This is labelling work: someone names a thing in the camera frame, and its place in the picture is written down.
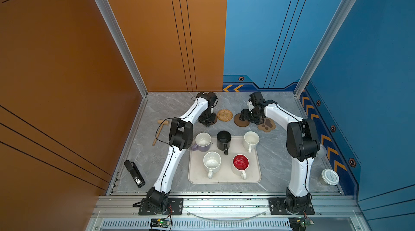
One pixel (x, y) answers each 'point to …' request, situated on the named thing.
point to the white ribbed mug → (212, 162)
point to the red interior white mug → (240, 163)
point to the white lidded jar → (329, 177)
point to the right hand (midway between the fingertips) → (244, 118)
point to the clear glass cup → (322, 153)
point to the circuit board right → (300, 224)
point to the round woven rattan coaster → (225, 115)
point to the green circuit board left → (160, 223)
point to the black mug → (223, 141)
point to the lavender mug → (203, 140)
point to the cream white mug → (250, 140)
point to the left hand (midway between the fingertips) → (210, 122)
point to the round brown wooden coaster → (240, 123)
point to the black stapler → (135, 173)
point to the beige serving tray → (197, 174)
